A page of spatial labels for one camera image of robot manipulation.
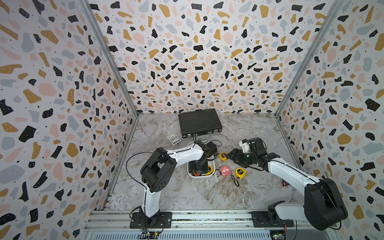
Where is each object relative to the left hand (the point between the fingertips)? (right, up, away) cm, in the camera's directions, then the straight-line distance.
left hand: (202, 172), depth 88 cm
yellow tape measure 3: (+5, +1, 0) cm, 5 cm away
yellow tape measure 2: (+22, 0, 0) cm, 22 cm away
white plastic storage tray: (+5, +5, +4) cm, 8 cm away
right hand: (+16, +9, -3) cm, 18 cm away
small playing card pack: (-20, +19, +16) cm, 31 cm away
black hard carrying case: (-2, +30, +17) cm, 35 cm away
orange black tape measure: (-3, 0, -3) cm, 4 cm away
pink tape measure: (+14, +1, +2) cm, 14 cm away
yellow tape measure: (+13, +9, +6) cm, 17 cm away
